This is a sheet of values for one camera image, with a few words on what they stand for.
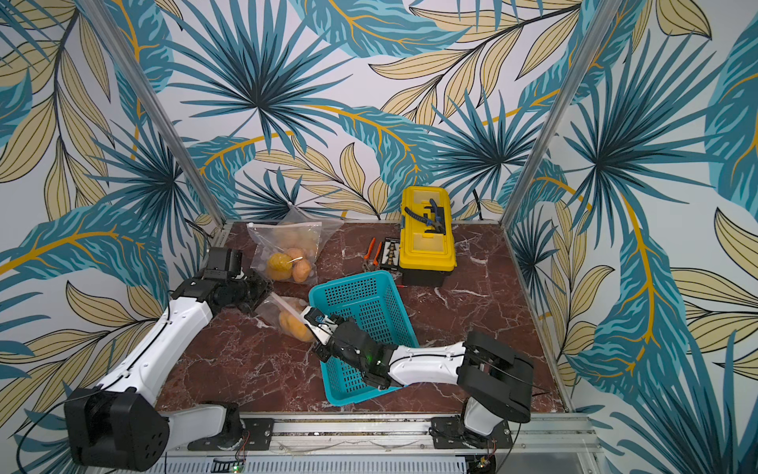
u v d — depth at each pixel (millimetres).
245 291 677
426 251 902
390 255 1076
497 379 440
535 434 763
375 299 977
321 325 634
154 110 842
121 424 381
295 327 801
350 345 575
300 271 973
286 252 1012
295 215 1172
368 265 1065
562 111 852
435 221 950
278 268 957
